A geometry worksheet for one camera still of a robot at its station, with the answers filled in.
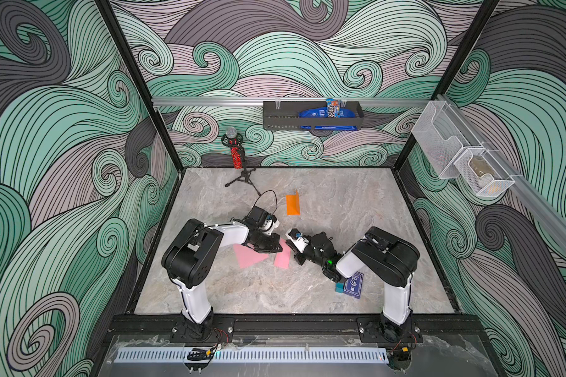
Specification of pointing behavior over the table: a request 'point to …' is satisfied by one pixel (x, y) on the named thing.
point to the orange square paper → (293, 204)
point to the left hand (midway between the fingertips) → (281, 247)
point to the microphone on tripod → (233, 139)
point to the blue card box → (353, 284)
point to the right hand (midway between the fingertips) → (290, 240)
